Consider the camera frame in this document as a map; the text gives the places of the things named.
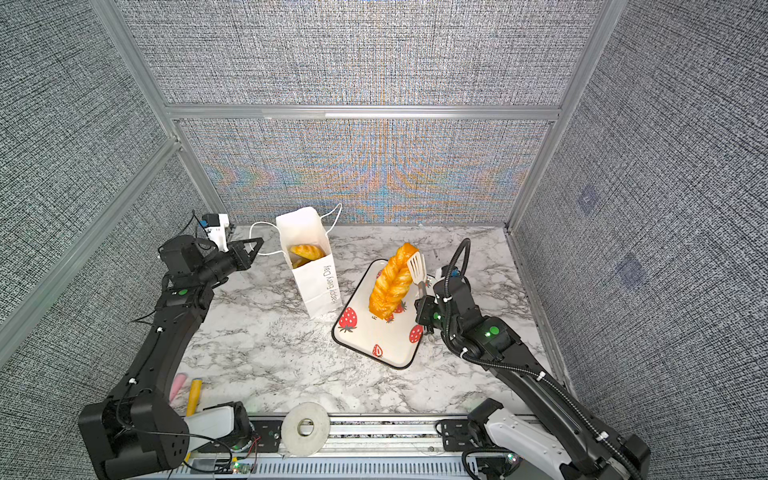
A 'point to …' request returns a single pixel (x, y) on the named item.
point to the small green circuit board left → (239, 468)
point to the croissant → (305, 253)
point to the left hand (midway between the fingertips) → (263, 240)
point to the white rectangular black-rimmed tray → (395, 343)
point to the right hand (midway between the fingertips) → (417, 301)
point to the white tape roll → (296, 444)
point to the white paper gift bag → (317, 278)
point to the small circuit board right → (511, 460)
